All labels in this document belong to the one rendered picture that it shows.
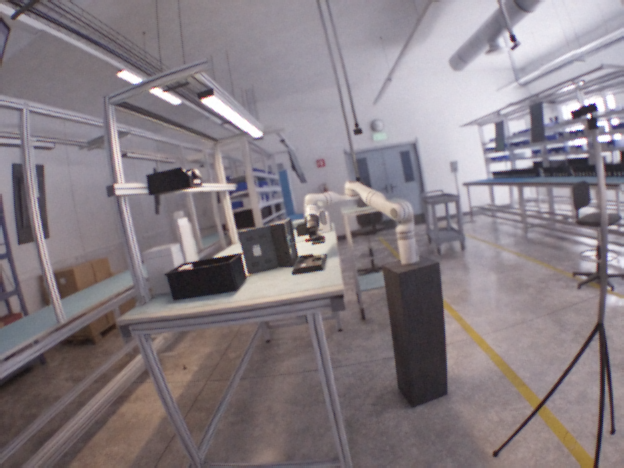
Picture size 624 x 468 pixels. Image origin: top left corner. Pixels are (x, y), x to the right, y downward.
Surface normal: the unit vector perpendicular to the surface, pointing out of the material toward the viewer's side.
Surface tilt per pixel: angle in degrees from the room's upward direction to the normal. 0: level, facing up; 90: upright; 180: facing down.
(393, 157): 90
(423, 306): 90
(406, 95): 90
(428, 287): 90
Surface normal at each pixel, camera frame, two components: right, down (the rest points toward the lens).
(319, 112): -0.05, 0.14
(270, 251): 0.27, 0.07
